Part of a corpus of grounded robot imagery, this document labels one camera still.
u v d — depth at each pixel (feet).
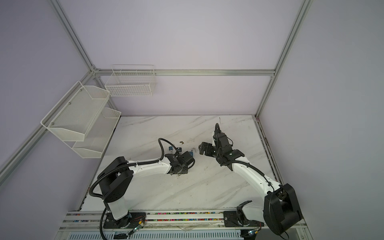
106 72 3.05
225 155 1.98
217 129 2.32
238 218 2.20
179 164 2.15
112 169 1.58
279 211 1.32
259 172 1.59
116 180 1.53
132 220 2.37
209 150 2.41
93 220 2.46
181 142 3.43
